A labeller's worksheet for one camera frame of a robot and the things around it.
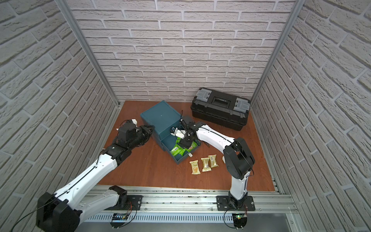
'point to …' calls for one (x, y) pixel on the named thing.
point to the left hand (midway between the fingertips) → (157, 125)
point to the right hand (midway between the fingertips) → (187, 138)
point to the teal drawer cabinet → (161, 119)
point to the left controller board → (118, 219)
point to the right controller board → (239, 220)
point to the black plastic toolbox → (221, 108)
